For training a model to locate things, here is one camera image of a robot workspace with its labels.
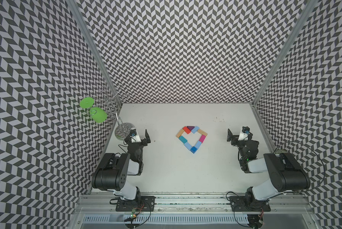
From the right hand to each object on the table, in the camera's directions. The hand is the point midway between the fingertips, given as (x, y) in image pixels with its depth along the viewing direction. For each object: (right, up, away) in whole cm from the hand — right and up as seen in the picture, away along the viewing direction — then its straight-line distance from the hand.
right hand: (235, 130), depth 90 cm
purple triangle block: (-28, +1, +12) cm, 30 cm away
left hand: (-62, 0, 0) cm, 62 cm away
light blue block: (-25, 0, +11) cm, 27 cm away
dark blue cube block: (-27, -13, +2) cm, 30 cm away
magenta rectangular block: (-20, -6, +8) cm, 22 cm away
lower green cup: (-85, +10, -6) cm, 85 cm away
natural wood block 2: (-20, -3, +12) cm, 23 cm away
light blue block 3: (-24, -10, +5) cm, 26 cm away
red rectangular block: (-31, -1, +12) cm, 33 cm away
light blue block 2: (-30, -12, +6) cm, 32 cm away
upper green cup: (-86, +17, -14) cm, 89 cm away
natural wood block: (-36, -3, +10) cm, 37 cm away
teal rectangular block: (-33, -7, +9) cm, 35 cm away
